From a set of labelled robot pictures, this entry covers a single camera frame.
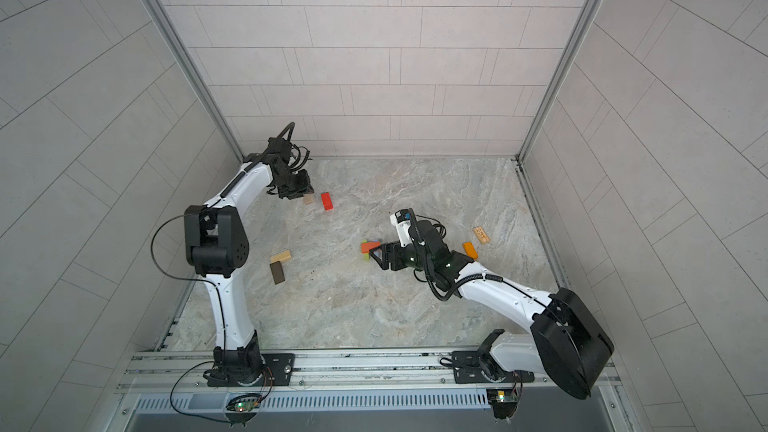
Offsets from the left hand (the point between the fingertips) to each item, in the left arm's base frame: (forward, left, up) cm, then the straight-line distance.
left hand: (317, 182), depth 97 cm
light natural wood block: (-23, +9, -8) cm, 25 cm away
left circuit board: (-59, +7, -6) cm, 60 cm away
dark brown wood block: (-27, +9, -9) cm, 30 cm away
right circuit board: (-57, -51, -9) cm, 77 cm away
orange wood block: (-19, -17, -8) cm, 27 cm away
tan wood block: (-7, +1, +1) cm, 8 cm away
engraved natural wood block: (-15, -53, -8) cm, 56 cm away
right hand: (-26, -22, +2) cm, 34 cm away
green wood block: (-22, -17, -8) cm, 29 cm away
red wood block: (-2, -2, -8) cm, 9 cm away
